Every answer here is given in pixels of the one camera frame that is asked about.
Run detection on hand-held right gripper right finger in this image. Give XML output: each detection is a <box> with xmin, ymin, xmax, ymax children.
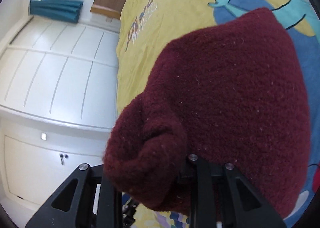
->
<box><xmin>177</xmin><ymin>154</ymin><xmax>287</xmax><ymax>228</ymax></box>

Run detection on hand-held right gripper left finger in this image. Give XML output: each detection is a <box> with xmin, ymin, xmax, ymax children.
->
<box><xmin>25</xmin><ymin>163</ymin><xmax>123</xmax><ymax>228</ymax></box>

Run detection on maroon knit sweater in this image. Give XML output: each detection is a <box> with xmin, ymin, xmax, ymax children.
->
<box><xmin>103</xmin><ymin>7</ymin><xmax>312</xmax><ymax>220</ymax></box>

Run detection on white door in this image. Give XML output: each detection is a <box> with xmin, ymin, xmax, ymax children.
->
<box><xmin>4</xmin><ymin>134</ymin><xmax>110</xmax><ymax>201</ymax></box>

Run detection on white wardrobe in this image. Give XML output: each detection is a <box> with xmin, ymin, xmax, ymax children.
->
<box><xmin>0</xmin><ymin>16</ymin><xmax>120</xmax><ymax>129</ymax></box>

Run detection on yellow printed blanket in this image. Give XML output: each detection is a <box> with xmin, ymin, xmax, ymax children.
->
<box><xmin>116</xmin><ymin>0</ymin><xmax>320</xmax><ymax>228</ymax></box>

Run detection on teal curtain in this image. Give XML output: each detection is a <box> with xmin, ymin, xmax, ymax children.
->
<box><xmin>30</xmin><ymin>0</ymin><xmax>84</xmax><ymax>24</ymax></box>

